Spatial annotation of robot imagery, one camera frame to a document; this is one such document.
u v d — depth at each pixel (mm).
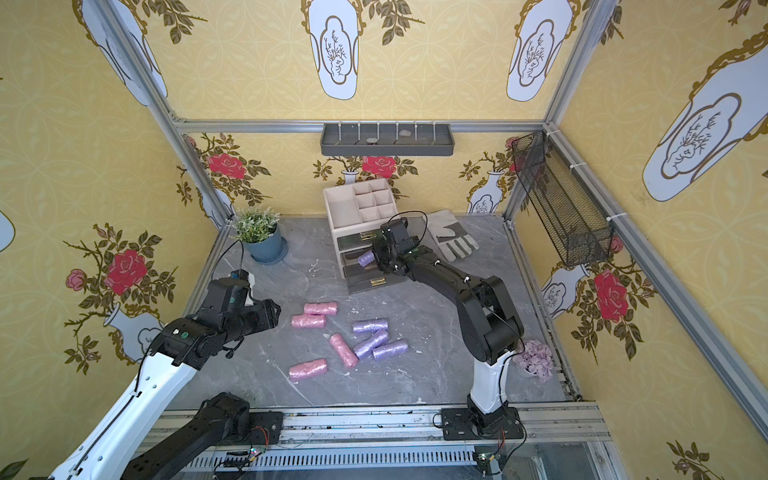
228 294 548
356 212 901
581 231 834
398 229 741
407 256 691
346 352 836
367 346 857
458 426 733
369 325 884
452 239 1138
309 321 899
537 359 750
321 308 924
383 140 918
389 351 836
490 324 495
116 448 396
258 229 953
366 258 941
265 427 732
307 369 800
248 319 659
